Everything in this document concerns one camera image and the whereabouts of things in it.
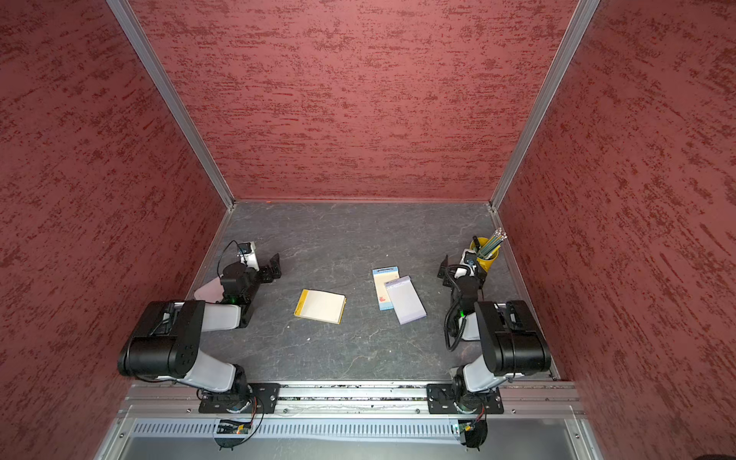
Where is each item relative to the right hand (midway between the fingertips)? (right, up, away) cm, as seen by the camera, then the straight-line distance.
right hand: (460, 262), depth 91 cm
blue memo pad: (-26, -6, +6) cm, 27 cm away
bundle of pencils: (+10, +6, -1) cm, 12 cm away
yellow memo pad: (-46, -14, -1) cm, 48 cm away
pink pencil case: (-84, -10, +3) cm, 84 cm away
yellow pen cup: (+6, +5, +3) cm, 9 cm away
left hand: (-65, 0, +2) cm, 65 cm away
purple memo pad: (-18, -13, +1) cm, 22 cm away
